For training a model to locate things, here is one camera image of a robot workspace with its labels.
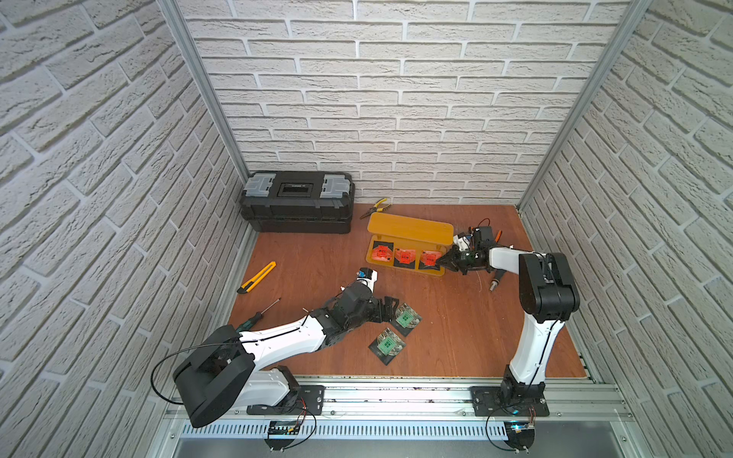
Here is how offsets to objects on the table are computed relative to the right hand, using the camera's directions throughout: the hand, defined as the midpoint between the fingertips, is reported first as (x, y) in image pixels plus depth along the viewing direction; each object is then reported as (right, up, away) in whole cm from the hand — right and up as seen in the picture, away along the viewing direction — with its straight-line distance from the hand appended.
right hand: (441, 260), depth 100 cm
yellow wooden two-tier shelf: (-13, +10, -7) cm, 18 cm away
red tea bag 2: (-3, +1, +2) cm, 4 cm away
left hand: (-19, -10, -18) cm, 28 cm away
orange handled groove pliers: (+24, +9, +8) cm, 27 cm away
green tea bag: (-14, -17, -12) cm, 25 cm away
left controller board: (-48, -41, -28) cm, 69 cm away
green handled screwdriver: (-63, -18, -14) cm, 67 cm away
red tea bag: (-21, +3, +3) cm, 22 cm away
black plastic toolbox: (-51, +21, -1) cm, 56 cm away
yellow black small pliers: (-24, +20, +17) cm, 35 cm away
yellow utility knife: (-66, -7, -6) cm, 67 cm away
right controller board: (+13, -42, -29) cm, 53 cm away
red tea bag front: (-13, 0, +2) cm, 13 cm away
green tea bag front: (-21, -24, -17) cm, 36 cm away
